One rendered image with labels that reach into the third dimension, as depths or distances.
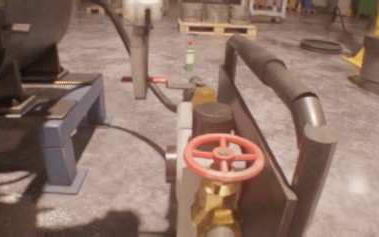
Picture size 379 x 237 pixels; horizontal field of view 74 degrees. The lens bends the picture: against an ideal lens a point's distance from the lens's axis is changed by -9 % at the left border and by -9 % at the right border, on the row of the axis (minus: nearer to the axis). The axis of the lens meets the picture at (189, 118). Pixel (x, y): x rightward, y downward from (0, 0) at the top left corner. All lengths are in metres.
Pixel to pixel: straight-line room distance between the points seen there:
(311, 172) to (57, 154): 0.85
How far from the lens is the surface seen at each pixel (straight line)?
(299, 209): 0.23
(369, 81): 2.51
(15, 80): 1.03
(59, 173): 1.01
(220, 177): 0.22
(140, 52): 0.45
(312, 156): 0.21
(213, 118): 0.30
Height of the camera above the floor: 0.64
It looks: 26 degrees down
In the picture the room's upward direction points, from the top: 3 degrees clockwise
